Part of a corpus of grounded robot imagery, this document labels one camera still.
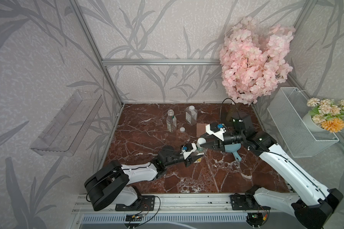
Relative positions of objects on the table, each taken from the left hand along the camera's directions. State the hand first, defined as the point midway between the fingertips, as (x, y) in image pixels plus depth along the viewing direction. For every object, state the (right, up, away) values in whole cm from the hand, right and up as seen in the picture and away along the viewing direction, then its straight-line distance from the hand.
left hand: (200, 152), depth 73 cm
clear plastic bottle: (-17, +15, +21) cm, 31 cm away
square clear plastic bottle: (-3, +19, +29) cm, 35 cm away
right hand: (-1, +8, -8) cm, 12 cm away
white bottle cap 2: (-1, +8, -10) cm, 13 cm away
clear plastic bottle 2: (-1, +3, -7) cm, 8 cm away
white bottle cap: (-9, +8, +31) cm, 34 cm away
